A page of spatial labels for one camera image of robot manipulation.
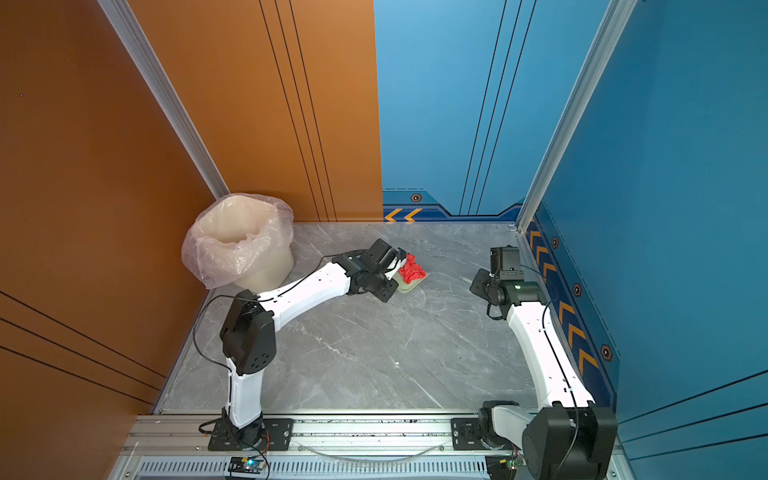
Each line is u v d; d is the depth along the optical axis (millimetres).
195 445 724
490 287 585
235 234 996
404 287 877
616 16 698
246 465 709
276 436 739
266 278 910
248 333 500
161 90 825
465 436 724
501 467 709
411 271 892
